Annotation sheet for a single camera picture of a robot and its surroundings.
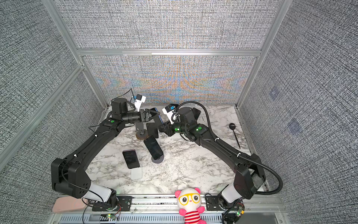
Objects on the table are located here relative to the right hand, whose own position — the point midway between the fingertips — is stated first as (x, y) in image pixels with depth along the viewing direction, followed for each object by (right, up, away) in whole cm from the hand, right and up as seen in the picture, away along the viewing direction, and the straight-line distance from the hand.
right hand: (160, 125), depth 74 cm
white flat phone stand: (-15, -30, +9) cm, 34 cm away
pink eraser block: (-50, -41, -1) cm, 65 cm away
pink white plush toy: (+15, -37, -7) cm, 40 cm away
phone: (-1, +3, -3) cm, 5 cm away
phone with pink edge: (-16, -18, +2) cm, 25 cm away
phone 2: (-11, -5, +34) cm, 36 cm away
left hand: (-2, +6, 0) cm, 6 cm away
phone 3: (-5, -14, +9) cm, 17 cm away
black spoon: (+51, -2, +31) cm, 59 cm away
